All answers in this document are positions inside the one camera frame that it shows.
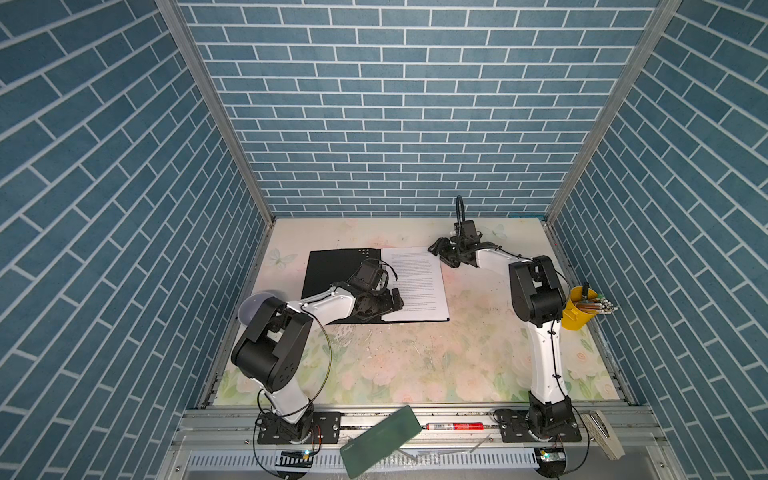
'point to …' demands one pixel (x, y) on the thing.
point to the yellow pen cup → (574, 317)
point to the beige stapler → (600, 431)
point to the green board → (394, 430)
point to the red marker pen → (475, 426)
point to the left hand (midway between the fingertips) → (394, 306)
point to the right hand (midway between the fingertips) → (430, 248)
